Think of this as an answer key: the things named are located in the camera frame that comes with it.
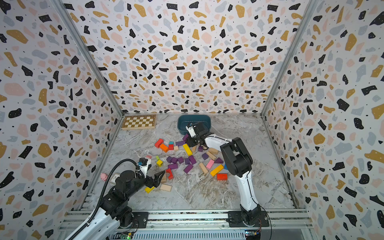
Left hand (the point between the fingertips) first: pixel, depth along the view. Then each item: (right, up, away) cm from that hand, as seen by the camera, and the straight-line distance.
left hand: (159, 168), depth 79 cm
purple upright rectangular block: (+16, +1, +16) cm, 23 cm away
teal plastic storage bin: (+8, +28, +37) cm, 47 cm away
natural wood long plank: (+24, -3, +13) cm, 27 cm away
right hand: (+15, +14, +23) cm, 30 cm away
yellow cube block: (-4, 0, +13) cm, 13 cm away
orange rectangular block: (-3, +8, +21) cm, 22 cm away
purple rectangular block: (+14, -4, +13) cm, 20 cm away
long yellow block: (+13, +7, +21) cm, 26 cm away
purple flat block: (+7, +11, +25) cm, 28 cm away
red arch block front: (+4, -7, +10) cm, 13 cm away
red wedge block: (+34, -7, +8) cm, 36 cm away
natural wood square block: (+2, -12, +5) cm, 13 cm away
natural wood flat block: (+30, +7, +17) cm, 35 cm away
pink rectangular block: (+28, -1, +14) cm, 31 cm away
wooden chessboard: (-25, +26, +34) cm, 49 cm away
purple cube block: (+25, +3, +18) cm, 31 cm away
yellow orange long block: (+31, -4, +11) cm, 33 cm away
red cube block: (+2, +9, +21) cm, 23 cm away
